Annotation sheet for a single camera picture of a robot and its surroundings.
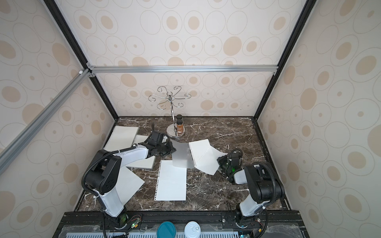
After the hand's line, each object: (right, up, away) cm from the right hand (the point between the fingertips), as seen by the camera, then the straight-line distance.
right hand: (223, 156), depth 96 cm
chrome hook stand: (-36, +17, +14) cm, 42 cm away
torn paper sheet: (-32, -14, -10) cm, 36 cm away
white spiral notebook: (-16, +5, +4) cm, 18 cm away
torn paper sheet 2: (-9, -5, +2) cm, 10 cm away
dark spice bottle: (-29, +27, +9) cm, 41 cm away
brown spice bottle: (-29, +20, +8) cm, 36 cm away
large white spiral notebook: (-72, +12, +11) cm, 74 cm away
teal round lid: (-31, -27, -31) cm, 51 cm away
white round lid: (-20, -28, -29) cm, 45 cm away
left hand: (-27, +6, -4) cm, 28 cm away
